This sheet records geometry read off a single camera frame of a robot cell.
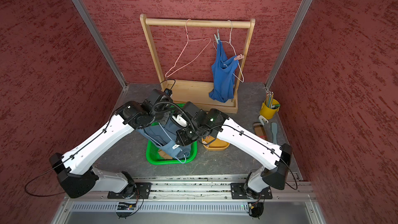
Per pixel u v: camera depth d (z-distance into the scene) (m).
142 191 0.74
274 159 0.40
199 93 1.15
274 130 0.95
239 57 0.72
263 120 0.99
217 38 0.85
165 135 0.68
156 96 0.52
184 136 0.57
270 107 0.97
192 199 0.73
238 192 0.73
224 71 0.87
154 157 0.80
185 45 0.97
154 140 0.73
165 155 0.78
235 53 0.76
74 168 0.39
